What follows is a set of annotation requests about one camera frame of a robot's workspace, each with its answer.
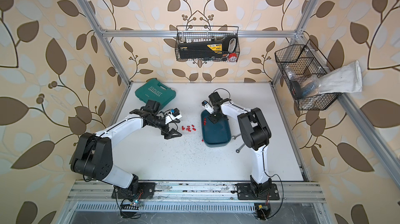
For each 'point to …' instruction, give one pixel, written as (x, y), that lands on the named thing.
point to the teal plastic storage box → (215, 135)
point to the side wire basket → (301, 67)
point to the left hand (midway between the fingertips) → (179, 126)
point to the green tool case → (152, 90)
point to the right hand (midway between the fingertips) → (214, 117)
